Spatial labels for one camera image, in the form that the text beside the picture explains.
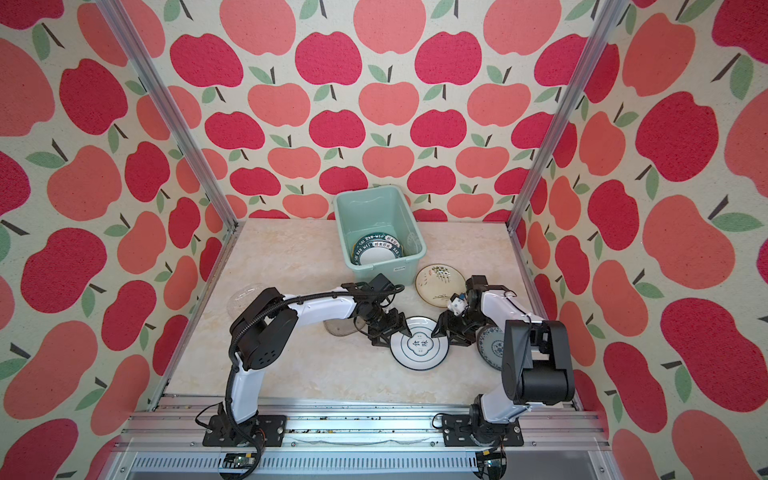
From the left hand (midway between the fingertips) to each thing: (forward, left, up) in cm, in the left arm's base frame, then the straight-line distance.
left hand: (411, 343), depth 85 cm
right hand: (+2, -11, -1) cm, 11 cm away
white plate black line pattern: (-1, -3, -3) cm, 4 cm away
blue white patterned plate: (+2, -25, -3) cm, 25 cm away
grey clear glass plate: (+8, +20, -4) cm, 22 cm away
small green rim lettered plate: (+38, +10, -1) cm, 39 cm away
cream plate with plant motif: (+24, -11, -4) cm, 27 cm away
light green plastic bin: (+51, +6, +5) cm, 52 cm away
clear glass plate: (+18, +56, -3) cm, 59 cm away
